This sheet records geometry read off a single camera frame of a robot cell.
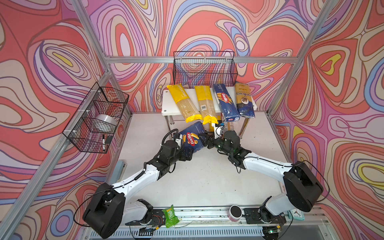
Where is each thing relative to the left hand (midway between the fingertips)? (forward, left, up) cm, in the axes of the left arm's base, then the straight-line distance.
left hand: (189, 147), depth 84 cm
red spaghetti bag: (+20, -27, -5) cm, 34 cm away
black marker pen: (-5, +42, +12) cm, 43 cm away
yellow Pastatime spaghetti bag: (+1, -11, +17) cm, 20 cm away
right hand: (+3, -7, +6) cm, 10 cm away
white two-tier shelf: (+10, +10, +20) cm, 25 cm away
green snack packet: (-33, +9, -11) cm, 36 cm away
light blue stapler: (-11, +40, -9) cm, 43 cm away
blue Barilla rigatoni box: (+5, -1, +4) cm, 6 cm away
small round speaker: (-32, -22, -9) cm, 40 cm away
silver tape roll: (+2, +39, +20) cm, 44 cm away
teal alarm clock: (-32, -54, -12) cm, 64 cm away
